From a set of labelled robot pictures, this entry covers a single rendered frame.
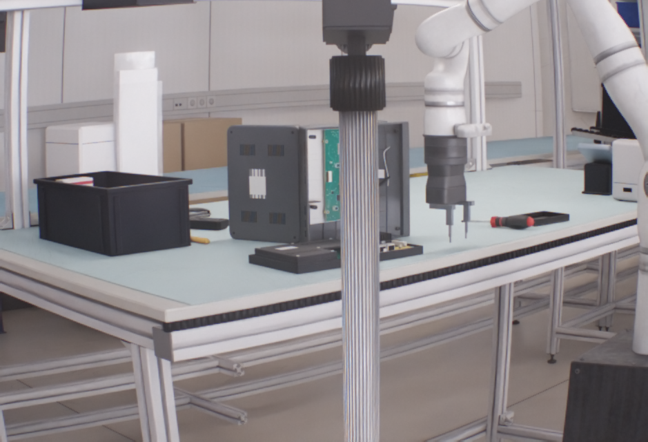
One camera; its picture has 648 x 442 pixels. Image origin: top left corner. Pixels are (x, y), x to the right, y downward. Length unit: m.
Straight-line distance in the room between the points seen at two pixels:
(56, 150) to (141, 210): 0.43
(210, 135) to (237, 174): 3.66
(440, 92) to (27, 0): 0.91
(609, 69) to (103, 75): 5.03
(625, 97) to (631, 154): 0.84
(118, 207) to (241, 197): 0.28
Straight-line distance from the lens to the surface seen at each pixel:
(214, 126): 5.80
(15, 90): 2.34
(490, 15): 1.92
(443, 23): 1.95
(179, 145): 5.66
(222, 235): 2.19
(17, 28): 2.34
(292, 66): 7.53
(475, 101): 3.36
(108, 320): 1.75
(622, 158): 2.64
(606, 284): 5.44
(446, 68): 2.00
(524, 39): 9.52
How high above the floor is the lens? 1.32
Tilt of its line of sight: 6 degrees down
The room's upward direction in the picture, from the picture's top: 1 degrees counter-clockwise
